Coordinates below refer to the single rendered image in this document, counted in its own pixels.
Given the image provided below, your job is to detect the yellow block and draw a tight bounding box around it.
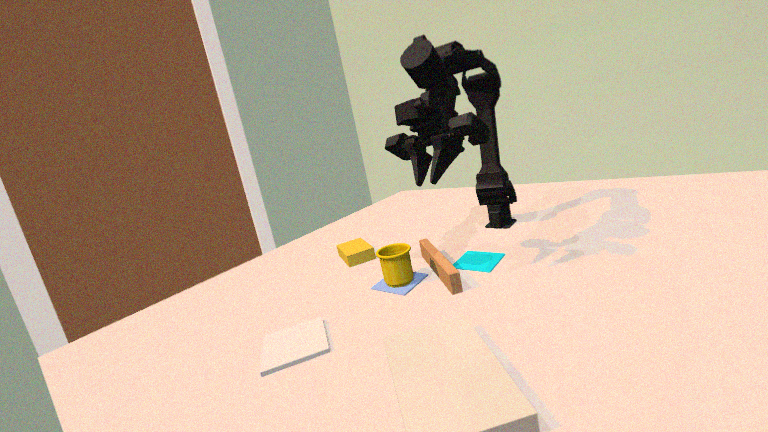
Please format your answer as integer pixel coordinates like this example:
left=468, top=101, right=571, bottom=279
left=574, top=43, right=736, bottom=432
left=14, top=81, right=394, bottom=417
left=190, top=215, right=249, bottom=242
left=336, top=238, right=376, bottom=268

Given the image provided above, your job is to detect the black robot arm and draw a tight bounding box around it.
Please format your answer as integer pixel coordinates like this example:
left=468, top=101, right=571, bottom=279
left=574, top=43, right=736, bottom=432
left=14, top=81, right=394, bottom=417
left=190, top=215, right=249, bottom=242
left=395, top=34, right=517, bottom=229

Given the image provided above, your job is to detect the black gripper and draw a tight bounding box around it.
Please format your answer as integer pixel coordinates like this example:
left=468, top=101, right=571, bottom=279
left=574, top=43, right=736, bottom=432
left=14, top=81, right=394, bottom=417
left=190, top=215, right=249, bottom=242
left=385, top=95, right=490, bottom=187

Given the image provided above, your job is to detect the beige flat box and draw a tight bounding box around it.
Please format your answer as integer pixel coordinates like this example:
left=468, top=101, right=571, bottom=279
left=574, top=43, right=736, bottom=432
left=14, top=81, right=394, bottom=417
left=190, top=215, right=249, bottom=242
left=383, top=315, right=540, bottom=432

